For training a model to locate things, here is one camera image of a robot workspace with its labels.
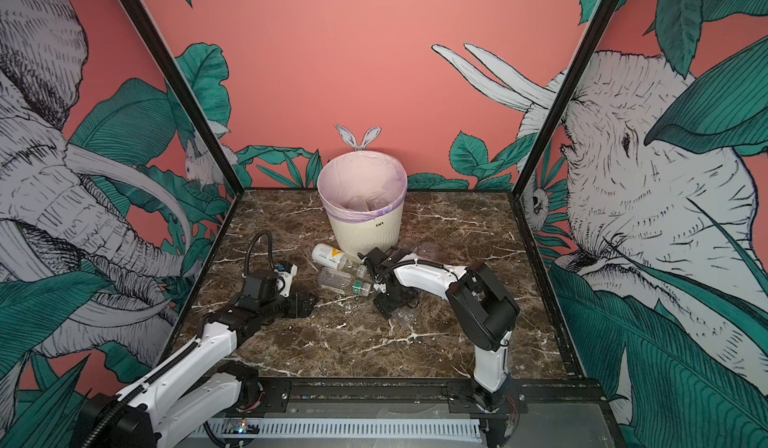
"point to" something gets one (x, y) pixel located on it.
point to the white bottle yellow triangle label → (333, 257)
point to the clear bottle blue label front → (360, 203)
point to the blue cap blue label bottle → (406, 316)
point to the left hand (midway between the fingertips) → (305, 293)
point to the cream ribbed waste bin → (354, 238)
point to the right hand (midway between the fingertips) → (390, 305)
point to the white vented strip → (347, 428)
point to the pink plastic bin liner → (361, 185)
